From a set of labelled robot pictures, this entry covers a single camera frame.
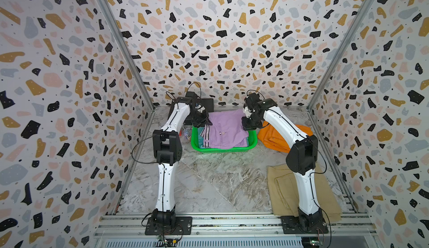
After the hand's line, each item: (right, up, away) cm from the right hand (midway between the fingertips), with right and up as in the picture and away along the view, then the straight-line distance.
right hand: (244, 128), depth 92 cm
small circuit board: (-34, -48, -21) cm, 63 cm away
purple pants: (-10, -2, +3) cm, 10 cm away
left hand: (-17, +3, +4) cm, 18 cm away
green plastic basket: (+5, -9, +2) cm, 10 cm away
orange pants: (+17, -7, +5) cm, 19 cm away
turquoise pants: (-25, -7, +4) cm, 26 cm away
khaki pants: (+19, -32, -10) cm, 38 cm away
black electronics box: (-22, +16, +25) cm, 37 cm away
